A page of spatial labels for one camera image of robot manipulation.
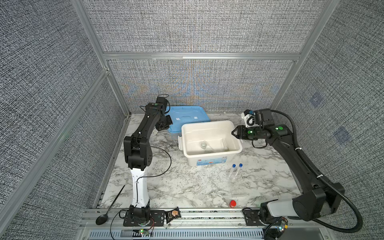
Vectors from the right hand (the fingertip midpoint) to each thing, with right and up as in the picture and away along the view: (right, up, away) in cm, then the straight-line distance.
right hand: (236, 131), depth 79 cm
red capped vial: (-3, -37, -3) cm, 37 cm away
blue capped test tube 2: (+1, -18, -3) cm, 18 cm away
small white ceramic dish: (-16, -10, +19) cm, 27 cm away
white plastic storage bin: (-12, -9, +22) cm, 26 cm away
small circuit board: (-33, -40, -6) cm, 52 cm away
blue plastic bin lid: (-31, +12, +34) cm, 48 cm away
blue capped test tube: (-1, -26, +7) cm, 27 cm away
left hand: (-38, +3, +17) cm, 42 cm away
